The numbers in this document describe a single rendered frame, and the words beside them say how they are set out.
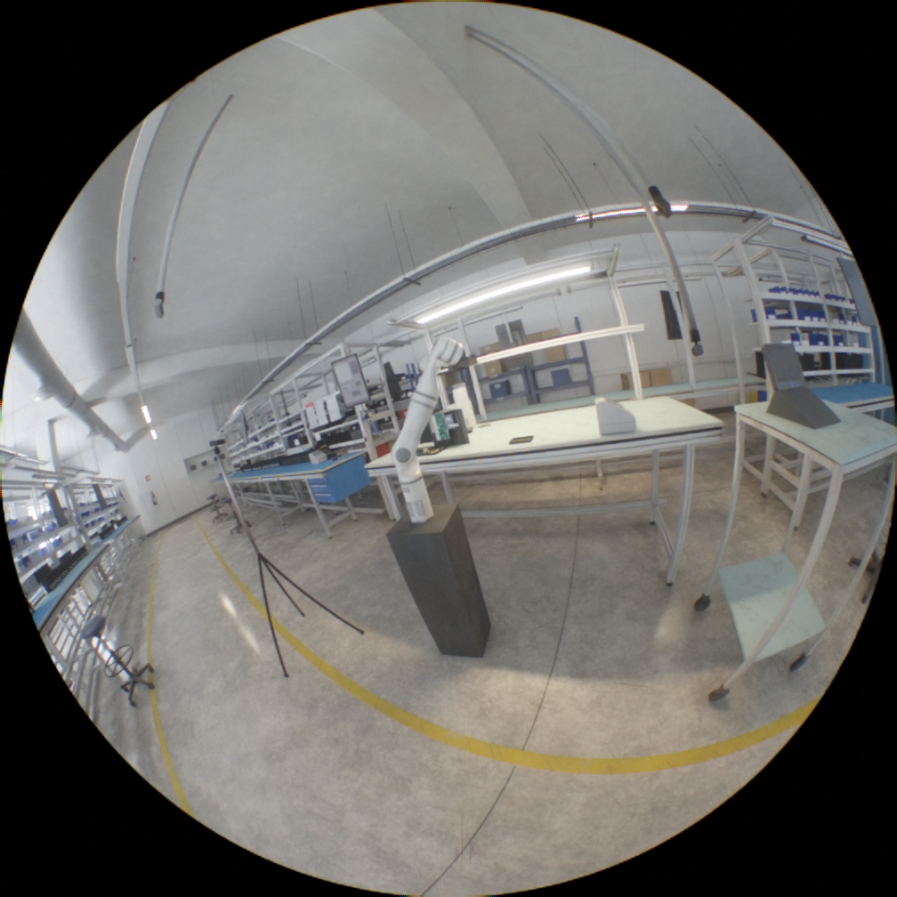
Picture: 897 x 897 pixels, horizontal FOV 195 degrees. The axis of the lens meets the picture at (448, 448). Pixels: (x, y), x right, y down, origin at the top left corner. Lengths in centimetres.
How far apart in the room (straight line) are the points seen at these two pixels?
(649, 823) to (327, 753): 136
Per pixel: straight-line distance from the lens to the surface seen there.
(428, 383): 94
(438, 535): 96
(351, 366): 269
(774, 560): 174
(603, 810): 133
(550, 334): 501
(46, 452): 666
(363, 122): 283
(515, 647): 156
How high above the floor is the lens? 131
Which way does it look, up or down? 12 degrees down
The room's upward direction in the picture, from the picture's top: 14 degrees counter-clockwise
